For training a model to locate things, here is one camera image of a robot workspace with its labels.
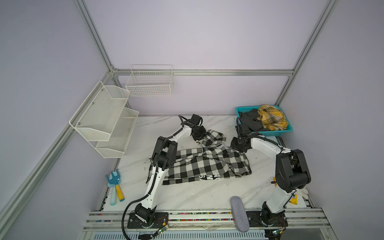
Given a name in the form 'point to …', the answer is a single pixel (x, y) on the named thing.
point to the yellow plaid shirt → (272, 118)
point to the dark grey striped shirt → (249, 117)
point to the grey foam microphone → (239, 213)
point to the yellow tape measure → (294, 200)
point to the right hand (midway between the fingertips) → (232, 145)
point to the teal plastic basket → (267, 133)
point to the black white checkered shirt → (211, 161)
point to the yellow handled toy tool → (120, 194)
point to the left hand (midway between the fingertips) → (207, 135)
